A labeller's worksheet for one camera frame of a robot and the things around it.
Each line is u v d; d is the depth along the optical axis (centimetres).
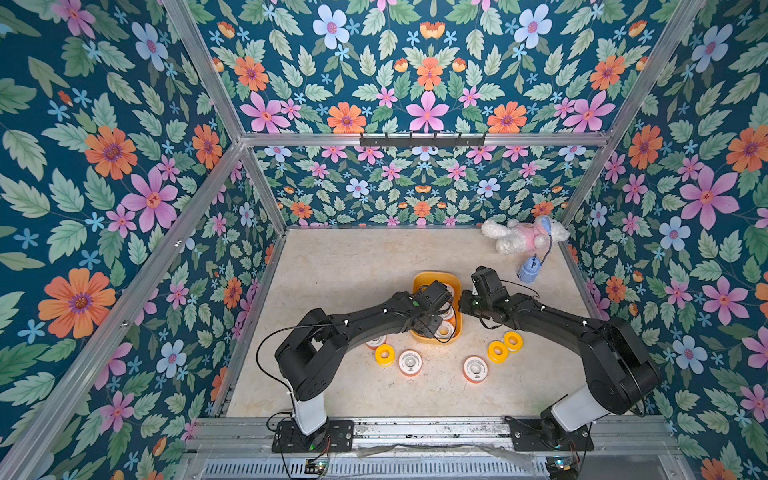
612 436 75
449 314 93
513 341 88
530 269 99
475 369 84
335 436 74
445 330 91
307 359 46
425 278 100
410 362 86
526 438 73
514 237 104
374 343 88
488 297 70
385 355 86
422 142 93
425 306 68
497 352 86
